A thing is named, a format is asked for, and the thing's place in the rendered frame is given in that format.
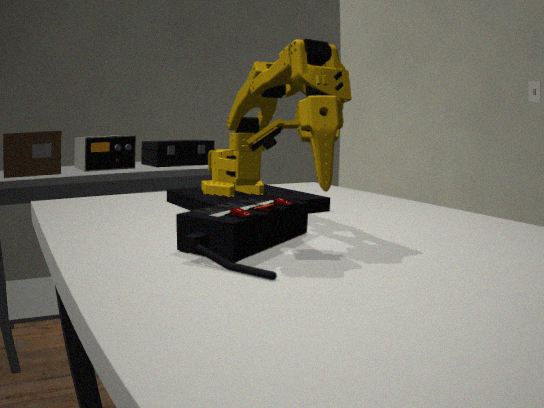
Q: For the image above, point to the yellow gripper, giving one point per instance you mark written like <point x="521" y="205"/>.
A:
<point x="317" y="120"/>

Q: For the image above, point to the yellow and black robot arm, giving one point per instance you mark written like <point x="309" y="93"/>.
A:
<point x="308" y="75"/>

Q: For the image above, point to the black power strip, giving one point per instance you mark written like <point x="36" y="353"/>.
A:
<point x="252" y="226"/>

